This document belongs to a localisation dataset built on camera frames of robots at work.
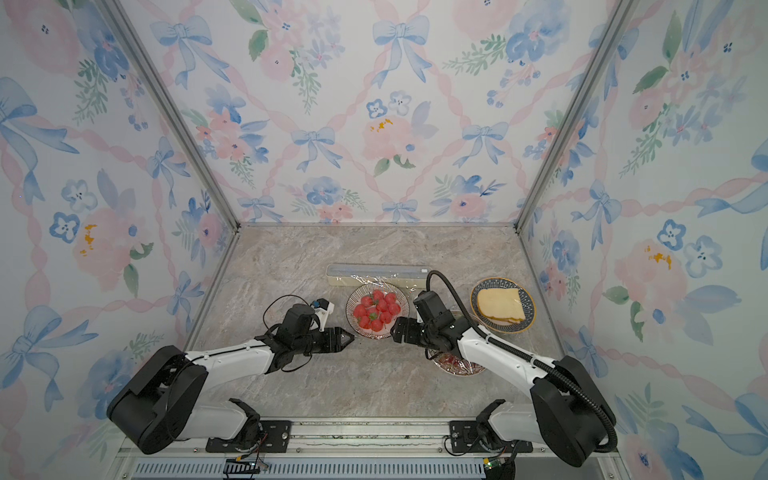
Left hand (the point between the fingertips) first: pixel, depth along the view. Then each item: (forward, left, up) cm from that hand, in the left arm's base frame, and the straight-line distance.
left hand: (350, 337), depth 87 cm
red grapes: (-8, -30, 0) cm, 31 cm away
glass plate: (+17, -4, 0) cm, 17 cm away
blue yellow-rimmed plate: (+12, -55, -1) cm, 57 cm away
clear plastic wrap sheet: (+12, -7, -1) cm, 14 cm away
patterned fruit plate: (-11, -22, +13) cm, 28 cm away
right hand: (0, -16, +3) cm, 16 cm away
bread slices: (+12, -48, -1) cm, 49 cm away
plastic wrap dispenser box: (+21, +1, +3) cm, 21 cm away
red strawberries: (+9, -7, 0) cm, 12 cm away
